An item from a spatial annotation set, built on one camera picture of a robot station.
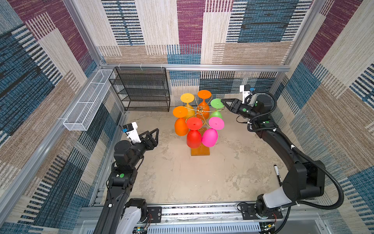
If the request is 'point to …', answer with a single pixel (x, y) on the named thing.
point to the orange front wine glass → (181, 126)
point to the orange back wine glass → (203, 94)
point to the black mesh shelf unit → (141, 88)
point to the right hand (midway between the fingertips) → (223, 102)
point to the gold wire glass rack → (200, 150)
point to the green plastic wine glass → (216, 104)
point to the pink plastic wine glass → (210, 136)
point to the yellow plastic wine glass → (188, 98)
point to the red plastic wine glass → (194, 138)
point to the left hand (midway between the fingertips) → (154, 130)
